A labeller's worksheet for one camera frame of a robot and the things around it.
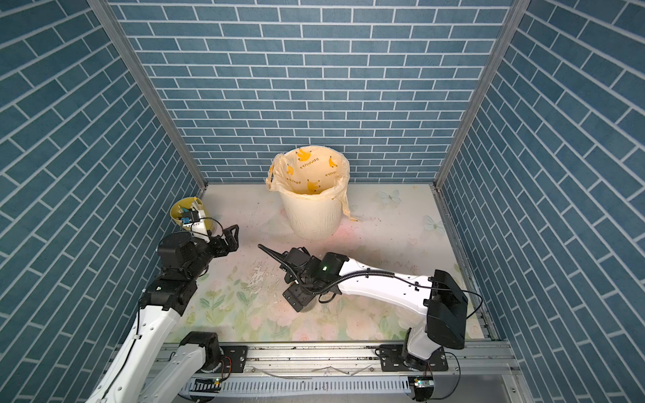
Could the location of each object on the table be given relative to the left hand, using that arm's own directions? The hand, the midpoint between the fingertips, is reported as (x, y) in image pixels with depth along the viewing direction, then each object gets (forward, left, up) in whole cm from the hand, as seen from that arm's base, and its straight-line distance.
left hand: (232, 228), depth 75 cm
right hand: (-15, -21, -12) cm, 28 cm away
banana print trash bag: (+29, -24, -3) cm, 38 cm away
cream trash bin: (+10, -22, -9) cm, 26 cm away
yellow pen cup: (+17, +26, -13) cm, 34 cm away
